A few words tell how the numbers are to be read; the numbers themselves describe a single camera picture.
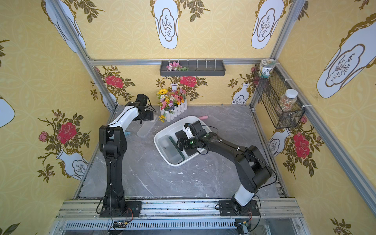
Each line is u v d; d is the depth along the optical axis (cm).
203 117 113
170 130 101
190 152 95
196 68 92
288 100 65
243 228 73
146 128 106
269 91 101
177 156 89
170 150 92
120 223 73
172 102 102
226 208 74
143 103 86
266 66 84
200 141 65
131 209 73
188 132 81
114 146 60
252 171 45
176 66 88
